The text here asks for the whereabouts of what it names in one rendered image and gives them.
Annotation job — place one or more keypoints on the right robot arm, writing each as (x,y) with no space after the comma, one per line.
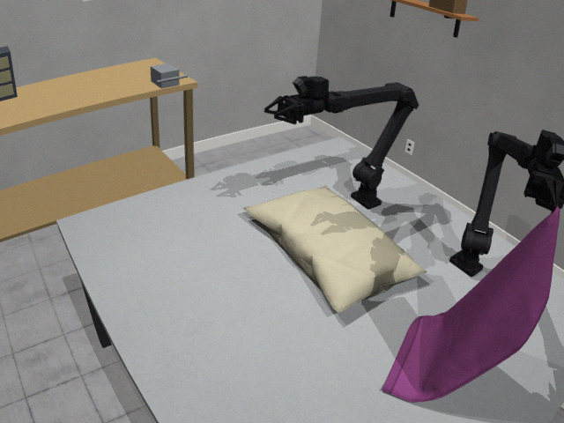
(368,177)

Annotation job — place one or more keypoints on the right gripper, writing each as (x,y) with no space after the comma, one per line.
(284,108)

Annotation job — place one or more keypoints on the magenta pillowcase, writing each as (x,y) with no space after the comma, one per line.
(441,353)

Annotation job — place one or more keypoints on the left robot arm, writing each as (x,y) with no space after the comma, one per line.
(550,152)

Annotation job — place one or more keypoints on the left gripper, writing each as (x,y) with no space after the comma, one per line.
(548,184)

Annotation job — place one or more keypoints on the cream pillow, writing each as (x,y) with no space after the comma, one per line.
(342,251)

